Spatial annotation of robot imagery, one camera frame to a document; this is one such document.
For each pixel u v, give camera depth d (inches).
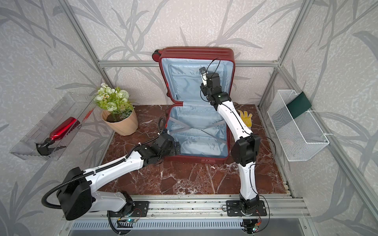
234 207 28.6
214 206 30.2
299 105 27.8
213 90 25.7
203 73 28.4
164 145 24.9
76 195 15.8
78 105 32.2
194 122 44.0
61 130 25.1
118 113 36.4
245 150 20.8
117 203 24.0
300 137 23.7
